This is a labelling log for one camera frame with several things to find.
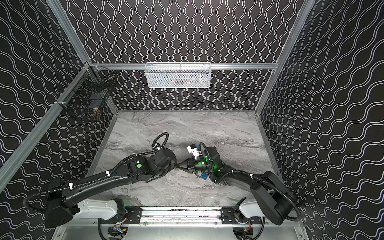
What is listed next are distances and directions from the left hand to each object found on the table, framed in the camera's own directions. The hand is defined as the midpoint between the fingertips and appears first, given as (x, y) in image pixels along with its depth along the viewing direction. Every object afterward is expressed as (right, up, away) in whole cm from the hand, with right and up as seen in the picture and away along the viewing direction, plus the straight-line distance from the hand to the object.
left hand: (182, 164), depth 72 cm
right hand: (-3, -2, +2) cm, 4 cm away
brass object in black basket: (-48, +26, +10) cm, 56 cm away
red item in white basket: (-6, +47, +23) cm, 52 cm away
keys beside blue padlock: (+8, -11, +16) cm, 21 cm away
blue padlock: (+12, -11, +16) cm, 23 cm away
